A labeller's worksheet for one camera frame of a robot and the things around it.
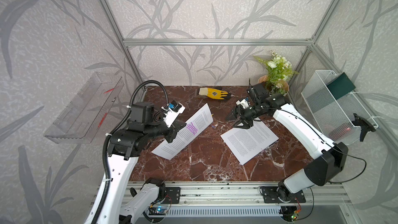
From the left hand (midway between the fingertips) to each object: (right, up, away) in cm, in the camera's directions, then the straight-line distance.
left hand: (184, 124), depth 63 cm
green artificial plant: (+51, +27, +27) cm, 64 cm away
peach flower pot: (+48, +25, +42) cm, 68 cm away
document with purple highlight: (+4, -2, +8) cm, 9 cm away
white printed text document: (+32, -16, +29) cm, 46 cm away
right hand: (+19, 0, +10) cm, 21 cm away
